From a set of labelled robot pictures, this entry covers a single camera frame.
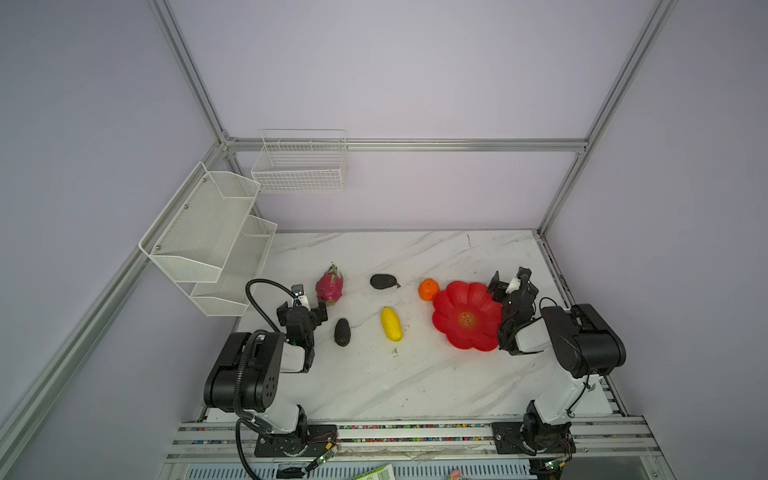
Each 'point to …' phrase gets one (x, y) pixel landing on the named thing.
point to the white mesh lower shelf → (227, 297)
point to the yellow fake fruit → (392, 324)
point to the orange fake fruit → (428, 288)
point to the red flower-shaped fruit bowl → (467, 315)
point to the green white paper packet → (384, 473)
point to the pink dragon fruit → (329, 287)
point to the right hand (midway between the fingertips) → (510, 273)
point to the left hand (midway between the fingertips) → (302, 301)
